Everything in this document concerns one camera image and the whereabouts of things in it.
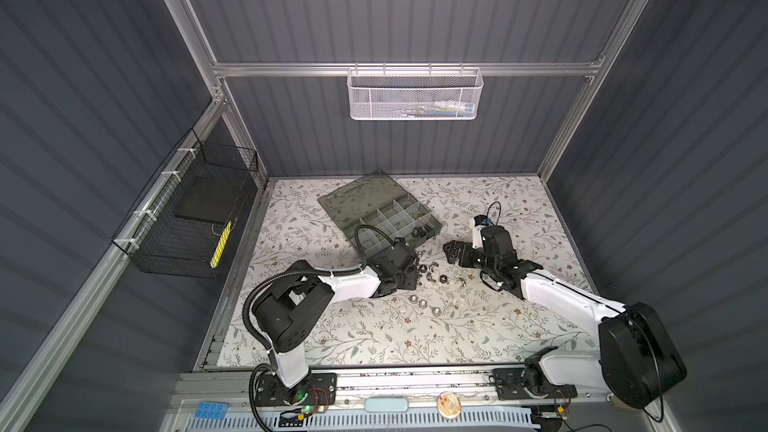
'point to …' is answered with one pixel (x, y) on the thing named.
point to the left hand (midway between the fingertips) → (414, 280)
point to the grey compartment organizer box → (377, 200)
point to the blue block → (211, 410)
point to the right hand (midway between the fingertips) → (460, 247)
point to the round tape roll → (449, 404)
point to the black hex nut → (443, 278)
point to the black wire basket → (178, 225)
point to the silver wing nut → (464, 283)
